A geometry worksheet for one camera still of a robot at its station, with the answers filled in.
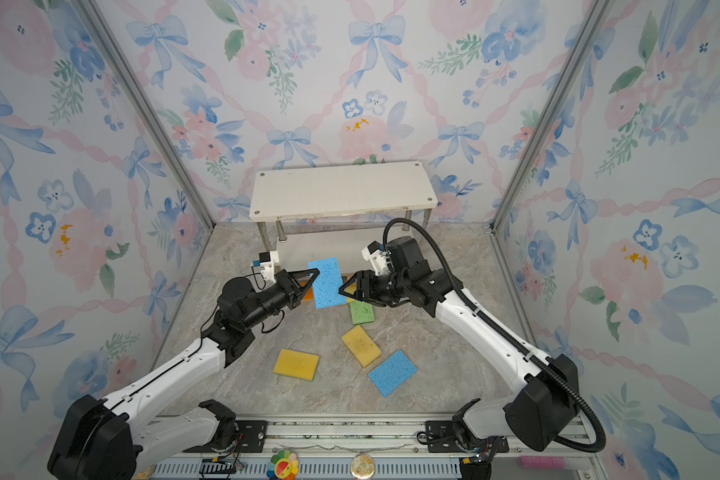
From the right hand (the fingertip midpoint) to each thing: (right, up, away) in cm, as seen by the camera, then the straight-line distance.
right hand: (345, 291), depth 72 cm
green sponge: (+4, -9, +23) cm, 25 cm away
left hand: (-6, +5, -2) cm, 8 cm away
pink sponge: (0, +4, +1) cm, 4 cm away
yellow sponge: (+4, -18, +16) cm, 24 cm away
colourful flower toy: (-14, -40, -3) cm, 43 cm away
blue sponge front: (+12, -24, +11) cm, 29 cm away
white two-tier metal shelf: (-2, +25, +8) cm, 26 cm away
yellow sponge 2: (-14, -22, +12) cm, 29 cm away
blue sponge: (-4, +2, 0) cm, 5 cm away
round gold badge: (+4, -41, -2) cm, 41 cm away
